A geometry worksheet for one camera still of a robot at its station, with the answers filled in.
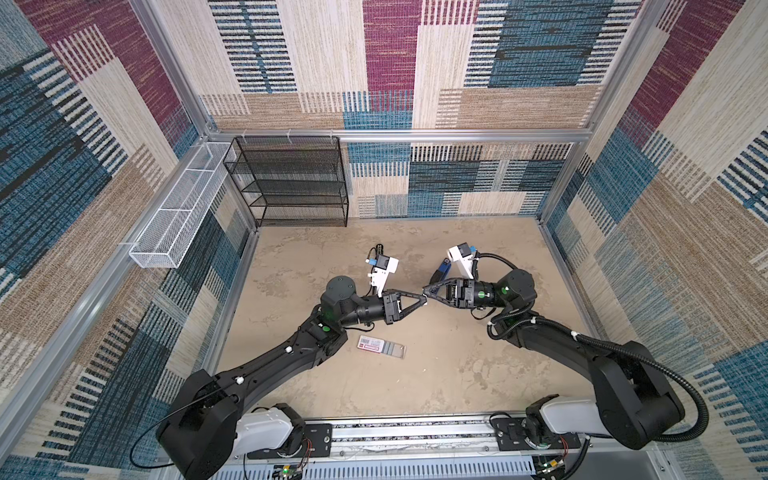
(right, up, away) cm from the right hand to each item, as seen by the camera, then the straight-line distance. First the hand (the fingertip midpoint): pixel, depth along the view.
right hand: (425, 297), depth 68 cm
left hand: (0, 0, -2) cm, 2 cm away
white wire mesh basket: (-60, +13, +3) cm, 62 cm away
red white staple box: (-13, -17, +21) cm, 30 cm away
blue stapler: (+9, +2, +32) cm, 33 cm away
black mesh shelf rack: (-43, +36, +41) cm, 70 cm away
